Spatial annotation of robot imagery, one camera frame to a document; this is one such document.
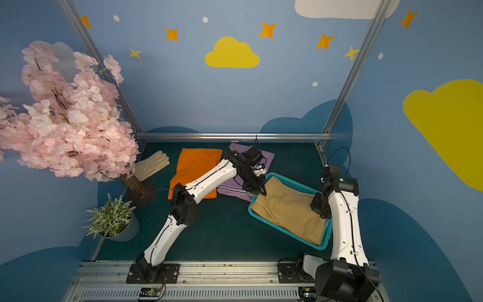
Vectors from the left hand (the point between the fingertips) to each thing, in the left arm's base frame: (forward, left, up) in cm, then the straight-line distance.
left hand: (266, 191), depth 84 cm
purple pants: (+8, +16, -10) cm, 21 cm away
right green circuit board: (-37, -16, -16) cm, 43 cm away
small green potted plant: (-16, +60, +3) cm, 62 cm away
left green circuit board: (-38, +46, -15) cm, 61 cm away
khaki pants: (-8, -10, -1) cm, 13 cm away
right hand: (-11, -23, +4) cm, 26 cm away
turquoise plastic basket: (-15, -25, -3) cm, 29 cm away
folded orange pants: (+25, +40, -12) cm, 49 cm away
